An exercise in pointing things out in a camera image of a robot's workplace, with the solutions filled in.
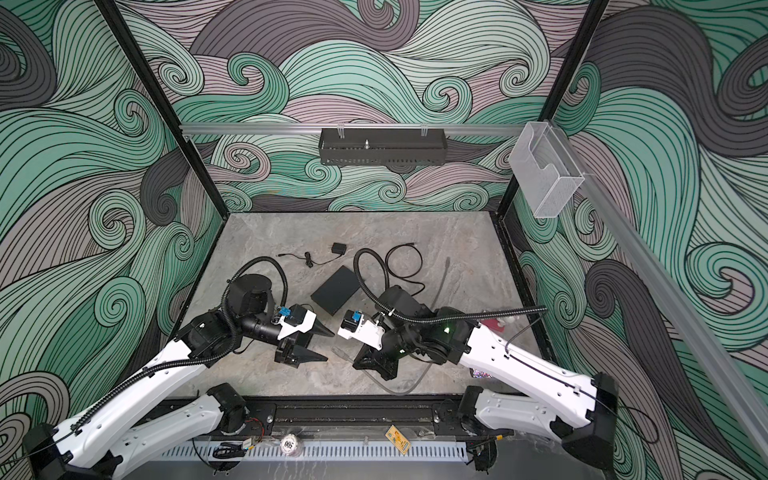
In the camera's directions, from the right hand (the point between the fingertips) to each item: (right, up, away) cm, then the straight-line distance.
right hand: (358, 364), depth 63 cm
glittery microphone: (+31, -9, +15) cm, 36 cm away
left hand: (-6, +5, -1) cm, 8 cm away
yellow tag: (+9, -21, +7) cm, 24 cm away
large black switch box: (-9, +9, +34) cm, 37 cm away
